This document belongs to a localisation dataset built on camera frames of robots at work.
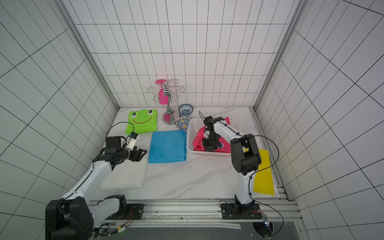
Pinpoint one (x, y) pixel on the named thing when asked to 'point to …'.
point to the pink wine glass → (163, 99)
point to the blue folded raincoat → (168, 146)
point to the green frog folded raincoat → (141, 121)
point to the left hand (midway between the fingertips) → (139, 151)
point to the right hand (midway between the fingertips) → (202, 150)
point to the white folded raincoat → (128, 175)
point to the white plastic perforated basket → (193, 125)
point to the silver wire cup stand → (168, 89)
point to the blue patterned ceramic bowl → (185, 110)
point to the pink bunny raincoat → (224, 146)
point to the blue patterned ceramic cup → (182, 123)
